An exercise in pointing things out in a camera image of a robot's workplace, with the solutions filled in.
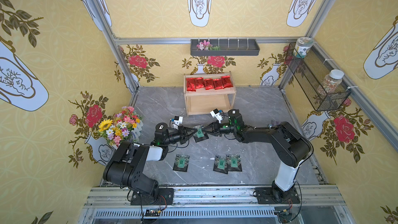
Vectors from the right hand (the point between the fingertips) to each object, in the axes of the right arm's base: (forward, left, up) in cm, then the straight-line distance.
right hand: (206, 127), depth 85 cm
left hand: (-2, +7, +1) cm, 7 cm away
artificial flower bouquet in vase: (-4, +42, +6) cm, 42 cm away
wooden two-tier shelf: (+26, +4, -11) cm, 28 cm away
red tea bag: (+22, +10, +10) cm, 27 cm away
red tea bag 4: (+24, -6, +10) cm, 27 cm away
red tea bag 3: (+24, -1, +10) cm, 26 cm away
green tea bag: (-17, +13, -11) cm, 24 cm away
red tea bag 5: (+26, -11, +10) cm, 30 cm away
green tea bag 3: (-16, -8, -11) cm, 21 cm away
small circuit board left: (-39, +24, -14) cm, 48 cm away
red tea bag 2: (+24, +5, +11) cm, 26 cm away
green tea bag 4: (-15, -15, -11) cm, 24 cm away
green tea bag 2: (-5, +3, +1) cm, 6 cm away
